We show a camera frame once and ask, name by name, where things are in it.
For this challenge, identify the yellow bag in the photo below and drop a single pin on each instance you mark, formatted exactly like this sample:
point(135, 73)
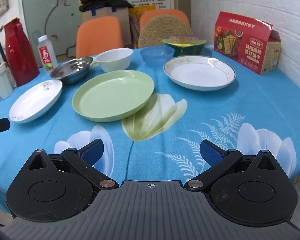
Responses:
point(140, 11)

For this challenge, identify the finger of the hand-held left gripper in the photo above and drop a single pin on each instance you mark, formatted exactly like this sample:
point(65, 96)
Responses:
point(0, 125)

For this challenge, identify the white plastic container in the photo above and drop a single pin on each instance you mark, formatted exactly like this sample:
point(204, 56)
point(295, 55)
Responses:
point(1, 82)

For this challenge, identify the plastic bottle with red label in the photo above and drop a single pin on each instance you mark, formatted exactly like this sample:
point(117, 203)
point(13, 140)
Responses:
point(46, 57)

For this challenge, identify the red thermos jug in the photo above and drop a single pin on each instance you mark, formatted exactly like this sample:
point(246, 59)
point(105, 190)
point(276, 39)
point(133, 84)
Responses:
point(17, 55)

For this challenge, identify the red cracker box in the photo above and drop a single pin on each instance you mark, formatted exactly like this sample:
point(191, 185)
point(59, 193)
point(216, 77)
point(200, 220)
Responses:
point(240, 47)

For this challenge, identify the white floral plate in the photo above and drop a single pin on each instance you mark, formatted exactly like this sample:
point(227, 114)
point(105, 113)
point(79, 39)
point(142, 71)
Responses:
point(32, 102)

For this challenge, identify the white bowl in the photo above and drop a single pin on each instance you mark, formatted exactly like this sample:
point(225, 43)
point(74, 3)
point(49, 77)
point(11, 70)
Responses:
point(115, 60)

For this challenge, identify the orange chair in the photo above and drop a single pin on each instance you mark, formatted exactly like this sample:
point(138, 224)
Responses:
point(150, 17)
point(97, 37)

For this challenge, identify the round woven straw mat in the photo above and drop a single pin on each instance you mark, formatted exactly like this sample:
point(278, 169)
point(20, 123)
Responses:
point(165, 32)

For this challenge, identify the green plate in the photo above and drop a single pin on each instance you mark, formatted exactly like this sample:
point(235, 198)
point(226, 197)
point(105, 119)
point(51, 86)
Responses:
point(110, 95)

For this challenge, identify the black cloth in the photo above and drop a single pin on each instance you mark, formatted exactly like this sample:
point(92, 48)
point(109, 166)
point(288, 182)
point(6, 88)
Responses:
point(102, 5)

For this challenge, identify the blue plastic bowl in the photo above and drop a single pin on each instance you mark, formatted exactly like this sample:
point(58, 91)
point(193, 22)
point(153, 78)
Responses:
point(156, 55)

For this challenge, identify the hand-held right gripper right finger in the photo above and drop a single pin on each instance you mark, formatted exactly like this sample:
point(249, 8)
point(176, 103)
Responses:
point(211, 155)

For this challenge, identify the frosted glass door with cartoon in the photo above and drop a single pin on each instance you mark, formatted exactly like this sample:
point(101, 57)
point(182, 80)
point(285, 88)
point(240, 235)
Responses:
point(52, 17)

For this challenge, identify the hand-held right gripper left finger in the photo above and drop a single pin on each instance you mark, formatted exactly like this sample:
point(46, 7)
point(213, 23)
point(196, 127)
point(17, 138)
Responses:
point(93, 153)

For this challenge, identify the steel bowl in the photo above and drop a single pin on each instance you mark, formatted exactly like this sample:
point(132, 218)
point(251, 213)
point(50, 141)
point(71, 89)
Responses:
point(72, 67)

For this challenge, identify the instant noodle bowl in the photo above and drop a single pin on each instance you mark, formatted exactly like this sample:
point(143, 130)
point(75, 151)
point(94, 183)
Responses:
point(187, 48)

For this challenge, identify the white gold-rimmed plate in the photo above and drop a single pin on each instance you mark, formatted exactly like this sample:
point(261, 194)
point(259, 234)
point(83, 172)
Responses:
point(197, 73)

